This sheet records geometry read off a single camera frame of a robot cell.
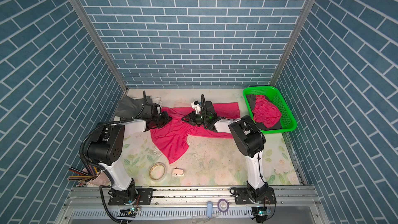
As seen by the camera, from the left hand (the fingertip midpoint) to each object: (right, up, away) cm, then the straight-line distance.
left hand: (173, 116), depth 98 cm
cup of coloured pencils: (-31, -25, -27) cm, 48 cm away
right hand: (+6, 0, -9) cm, 11 cm away
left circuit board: (-16, -43, -26) cm, 53 cm away
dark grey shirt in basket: (+52, +11, +7) cm, 54 cm away
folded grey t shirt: (-31, +6, +4) cm, 31 cm away
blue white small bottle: (+23, -38, -30) cm, 54 cm away
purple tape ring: (+29, -39, -26) cm, 56 cm away
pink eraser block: (+7, -27, -19) cm, 33 cm away
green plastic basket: (+73, -2, -2) cm, 73 cm away
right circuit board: (+46, -42, -28) cm, 68 cm away
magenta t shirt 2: (+59, +3, -1) cm, 59 cm away
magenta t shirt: (+1, -14, -5) cm, 15 cm away
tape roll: (-5, -28, -16) cm, 33 cm away
